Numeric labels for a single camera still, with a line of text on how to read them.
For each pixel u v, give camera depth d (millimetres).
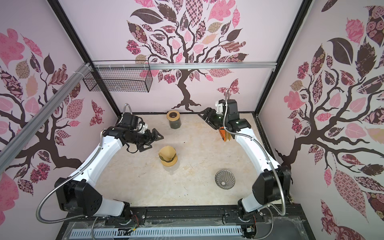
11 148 503
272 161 438
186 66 939
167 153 832
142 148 741
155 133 722
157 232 697
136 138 659
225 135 1001
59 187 388
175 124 1101
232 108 594
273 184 416
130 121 623
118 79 1219
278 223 723
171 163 832
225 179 820
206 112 696
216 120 674
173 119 1051
